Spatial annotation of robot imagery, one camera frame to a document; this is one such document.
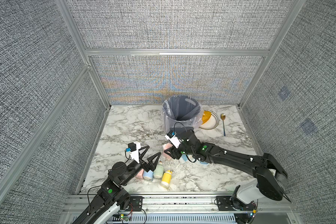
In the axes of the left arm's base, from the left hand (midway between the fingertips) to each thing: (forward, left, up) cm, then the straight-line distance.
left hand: (157, 150), depth 68 cm
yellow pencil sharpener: (-9, -4, -17) cm, 20 cm away
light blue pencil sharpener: (-7, +6, -16) cm, 18 cm away
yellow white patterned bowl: (+35, -40, -23) cm, 57 cm away
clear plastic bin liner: (+33, -15, -8) cm, 37 cm away
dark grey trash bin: (+13, -13, -2) cm, 19 cm away
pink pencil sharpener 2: (-6, +10, -17) cm, 20 cm away
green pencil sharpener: (-5, 0, -17) cm, 18 cm away
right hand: (+7, -5, -8) cm, 12 cm away
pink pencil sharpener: (+6, -5, -8) cm, 11 cm away
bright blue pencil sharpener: (-1, -13, -5) cm, 15 cm away
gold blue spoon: (+37, -51, -22) cm, 67 cm away
